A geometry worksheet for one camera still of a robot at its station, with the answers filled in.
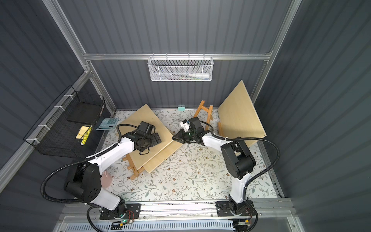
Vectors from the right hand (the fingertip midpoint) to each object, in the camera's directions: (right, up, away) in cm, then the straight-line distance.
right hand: (173, 138), depth 87 cm
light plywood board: (-26, +16, +25) cm, 39 cm away
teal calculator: (-53, +8, +22) cm, 58 cm away
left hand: (-11, -3, +1) cm, 11 cm away
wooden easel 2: (+22, +17, +4) cm, 28 cm away
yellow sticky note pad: (-47, +5, -11) cm, 49 cm away
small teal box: (+3, +22, +33) cm, 40 cm away
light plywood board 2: (-7, -12, +2) cm, 14 cm away
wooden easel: (+31, +5, +13) cm, 34 cm away
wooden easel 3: (-24, -17, -2) cm, 30 cm away
